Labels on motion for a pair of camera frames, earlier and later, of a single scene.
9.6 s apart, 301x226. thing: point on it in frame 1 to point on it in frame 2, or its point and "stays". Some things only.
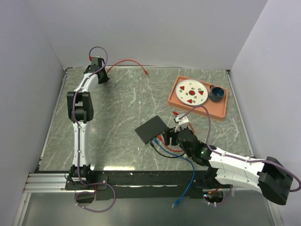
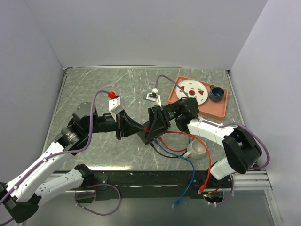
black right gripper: (167, 135) to (160, 116)
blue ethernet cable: (193, 168) stays
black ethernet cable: (157, 151) stays
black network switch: (151, 129) stays
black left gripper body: (105, 76) to (106, 123)
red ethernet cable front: (160, 138) stays
